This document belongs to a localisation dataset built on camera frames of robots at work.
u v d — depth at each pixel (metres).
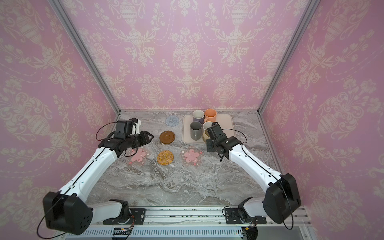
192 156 0.95
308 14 0.70
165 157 0.95
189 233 0.78
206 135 0.83
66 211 0.39
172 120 1.14
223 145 0.57
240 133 0.70
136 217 0.74
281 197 0.40
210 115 1.08
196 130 0.95
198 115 1.09
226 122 1.12
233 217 0.73
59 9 0.70
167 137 1.06
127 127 0.62
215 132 0.62
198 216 0.76
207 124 1.02
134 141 0.68
